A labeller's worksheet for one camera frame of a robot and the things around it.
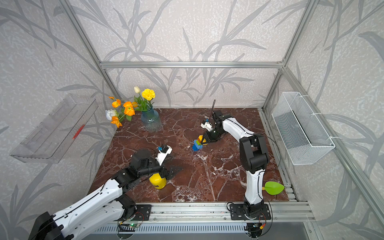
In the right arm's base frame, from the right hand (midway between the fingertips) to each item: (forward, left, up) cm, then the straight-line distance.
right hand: (203, 141), depth 92 cm
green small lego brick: (-1, +3, -1) cm, 4 cm away
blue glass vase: (+15, +35, +3) cm, 38 cm away
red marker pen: (-10, +57, +24) cm, 63 cm away
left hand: (-18, +14, +7) cm, 24 cm away
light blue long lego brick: (-3, +3, -2) cm, 5 cm away
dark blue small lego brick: (-2, +6, -5) cm, 8 cm away
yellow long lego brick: (+1, +2, +2) cm, 3 cm away
